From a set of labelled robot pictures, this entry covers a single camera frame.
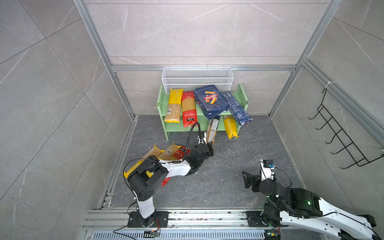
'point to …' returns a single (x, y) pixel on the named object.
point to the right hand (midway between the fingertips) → (249, 172)
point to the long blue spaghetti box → (237, 110)
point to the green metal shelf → (162, 99)
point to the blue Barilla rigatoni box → (212, 100)
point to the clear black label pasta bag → (211, 130)
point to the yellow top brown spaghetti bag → (174, 110)
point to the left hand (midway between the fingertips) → (212, 139)
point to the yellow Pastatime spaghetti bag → (230, 126)
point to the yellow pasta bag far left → (154, 151)
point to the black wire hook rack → (349, 145)
